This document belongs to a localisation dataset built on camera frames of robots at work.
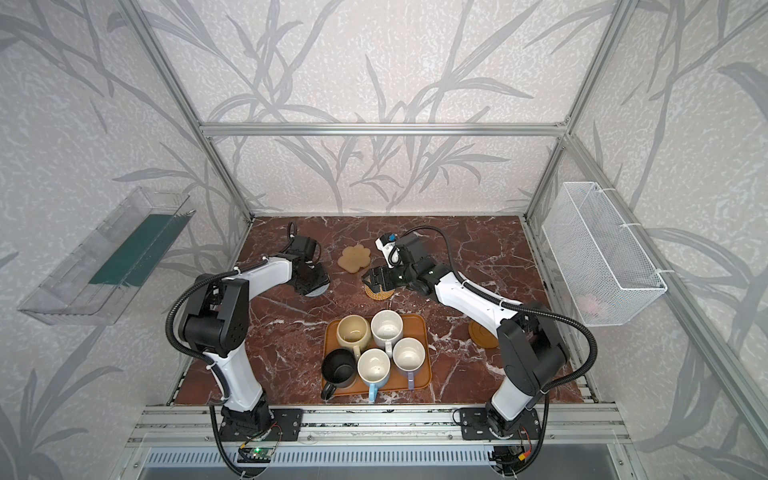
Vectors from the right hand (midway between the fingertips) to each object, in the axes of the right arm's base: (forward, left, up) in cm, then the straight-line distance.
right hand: (374, 266), depth 85 cm
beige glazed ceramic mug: (-13, +7, -15) cm, 21 cm away
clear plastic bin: (-15, +57, +16) cm, 61 cm away
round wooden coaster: (-14, -32, -17) cm, 39 cm away
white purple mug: (-20, -10, -16) cm, 27 cm away
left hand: (+7, +17, -14) cm, 23 cm away
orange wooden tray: (-11, -12, -17) cm, 23 cm away
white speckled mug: (-12, -3, -15) cm, 20 cm away
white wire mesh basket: (-15, -50, +18) cm, 56 cm away
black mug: (-24, +10, -15) cm, 30 cm away
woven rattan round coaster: (-1, -2, -16) cm, 16 cm away
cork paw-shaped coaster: (+16, +10, -18) cm, 26 cm away
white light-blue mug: (-24, 0, -15) cm, 28 cm away
